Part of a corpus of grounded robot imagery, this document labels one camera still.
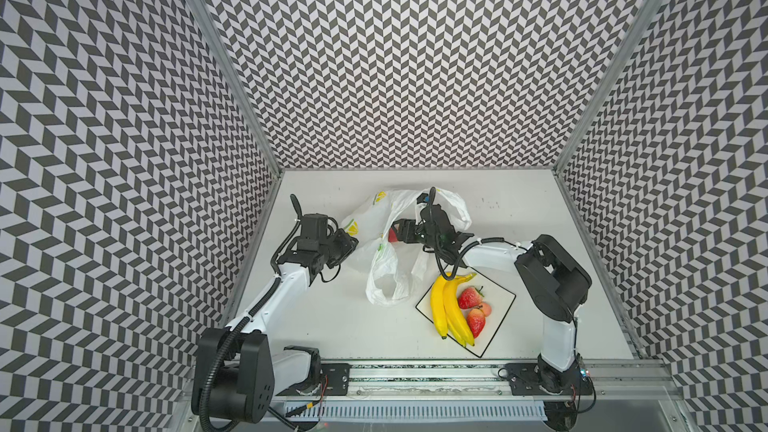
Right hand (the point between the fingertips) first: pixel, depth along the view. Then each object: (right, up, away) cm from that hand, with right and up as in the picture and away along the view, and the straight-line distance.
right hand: (397, 231), depth 92 cm
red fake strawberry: (+20, -17, -10) cm, 28 cm away
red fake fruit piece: (+21, -22, -15) cm, 33 cm away
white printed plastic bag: (-1, -6, -18) cm, 19 cm away
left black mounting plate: (-15, -34, -20) cm, 42 cm away
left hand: (-11, -2, -7) cm, 13 cm away
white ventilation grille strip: (+9, -39, -23) cm, 46 cm away
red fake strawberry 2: (-2, -1, -5) cm, 5 cm away
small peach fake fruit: (+24, -20, -11) cm, 33 cm away
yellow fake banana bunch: (+13, -20, -14) cm, 27 cm away
